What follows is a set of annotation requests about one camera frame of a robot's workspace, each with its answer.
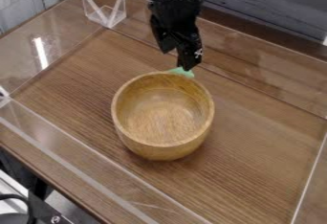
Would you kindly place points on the green block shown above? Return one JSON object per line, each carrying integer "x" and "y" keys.
{"x": 181, "y": 71}

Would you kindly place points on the clear acrylic corner bracket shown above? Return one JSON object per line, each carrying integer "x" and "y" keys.
{"x": 108, "y": 16}

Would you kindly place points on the brown wooden bowl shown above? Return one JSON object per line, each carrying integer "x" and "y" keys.
{"x": 164, "y": 113}

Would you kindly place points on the black metal bracket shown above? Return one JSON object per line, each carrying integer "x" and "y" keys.
{"x": 45, "y": 214}

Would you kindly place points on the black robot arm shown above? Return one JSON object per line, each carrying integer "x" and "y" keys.
{"x": 176, "y": 31}

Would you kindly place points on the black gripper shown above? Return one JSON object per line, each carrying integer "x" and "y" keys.
{"x": 173, "y": 20}

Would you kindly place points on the clear acrylic tray walls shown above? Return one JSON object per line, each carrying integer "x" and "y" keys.
{"x": 260, "y": 172}

